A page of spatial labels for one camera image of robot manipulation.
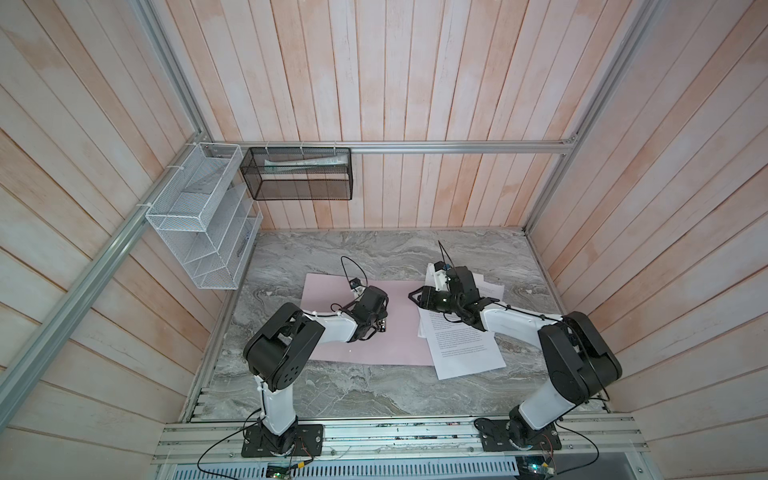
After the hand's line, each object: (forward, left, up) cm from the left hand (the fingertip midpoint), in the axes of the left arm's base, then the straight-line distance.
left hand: (379, 310), depth 97 cm
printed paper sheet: (-13, -24, 0) cm, 27 cm away
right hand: (0, -10, +8) cm, 13 cm away
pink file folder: (-10, -8, 0) cm, 13 cm away
